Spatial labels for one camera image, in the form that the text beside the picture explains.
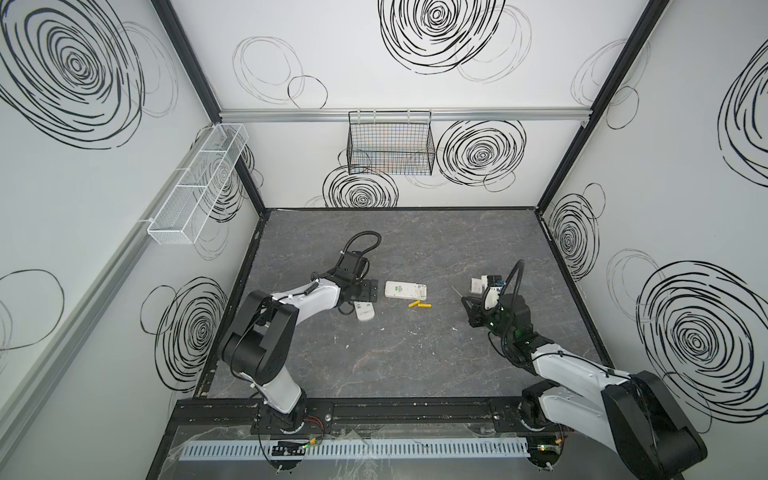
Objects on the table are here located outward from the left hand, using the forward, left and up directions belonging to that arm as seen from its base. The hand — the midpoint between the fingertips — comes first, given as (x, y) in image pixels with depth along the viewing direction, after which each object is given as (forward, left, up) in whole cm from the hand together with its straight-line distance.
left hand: (366, 287), depth 95 cm
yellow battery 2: (-4, -16, -2) cm, 16 cm away
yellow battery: (-4, -19, -3) cm, 20 cm away
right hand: (-6, -29, +5) cm, 30 cm away
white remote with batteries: (+1, -13, -2) cm, 13 cm away
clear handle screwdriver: (-2, -28, +3) cm, 28 cm away
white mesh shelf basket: (-1, +43, +31) cm, 53 cm away
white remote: (-7, 0, -1) cm, 7 cm away
